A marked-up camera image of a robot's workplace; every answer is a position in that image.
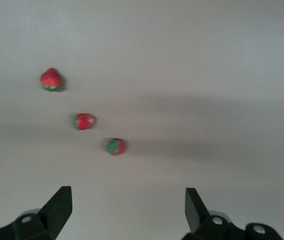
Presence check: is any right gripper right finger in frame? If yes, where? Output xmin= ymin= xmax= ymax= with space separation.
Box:
xmin=181 ymin=187 xmax=284 ymax=240

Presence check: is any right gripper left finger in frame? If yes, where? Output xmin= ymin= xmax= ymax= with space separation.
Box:
xmin=0 ymin=186 xmax=72 ymax=240

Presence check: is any red toy strawberry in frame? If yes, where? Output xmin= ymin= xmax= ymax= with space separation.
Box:
xmin=106 ymin=137 xmax=126 ymax=157
xmin=72 ymin=112 xmax=97 ymax=131
xmin=39 ymin=67 xmax=62 ymax=92

